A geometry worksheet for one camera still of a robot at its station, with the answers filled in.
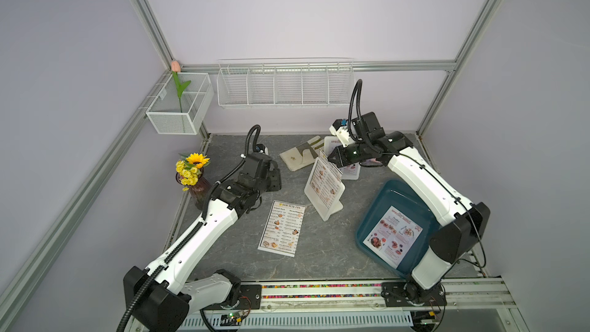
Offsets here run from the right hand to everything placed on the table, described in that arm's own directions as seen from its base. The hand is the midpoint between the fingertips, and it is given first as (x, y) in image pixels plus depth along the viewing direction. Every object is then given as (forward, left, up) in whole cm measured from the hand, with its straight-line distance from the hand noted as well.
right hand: (329, 157), depth 78 cm
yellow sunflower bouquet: (-3, +48, -1) cm, 48 cm away
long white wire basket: (+38, +16, +4) cm, 42 cm away
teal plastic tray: (-5, -21, -21) cm, 30 cm away
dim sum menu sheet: (-15, +17, -26) cm, 35 cm away
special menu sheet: (+9, -12, -20) cm, 25 cm away
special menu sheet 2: (-19, -24, -25) cm, 40 cm away
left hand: (-5, +19, -3) cm, 20 cm away
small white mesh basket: (+12, +56, +11) cm, 58 cm away
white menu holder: (-5, +1, -13) cm, 14 cm away
